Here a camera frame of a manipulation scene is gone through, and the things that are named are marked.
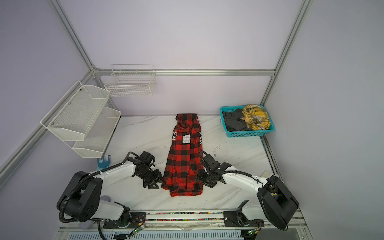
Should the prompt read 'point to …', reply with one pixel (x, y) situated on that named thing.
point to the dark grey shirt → (233, 122)
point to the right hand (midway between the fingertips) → (196, 181)
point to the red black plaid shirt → (183, 167)
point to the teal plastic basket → (244, 133)
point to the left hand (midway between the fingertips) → (162, 185)
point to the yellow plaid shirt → (256, 117)
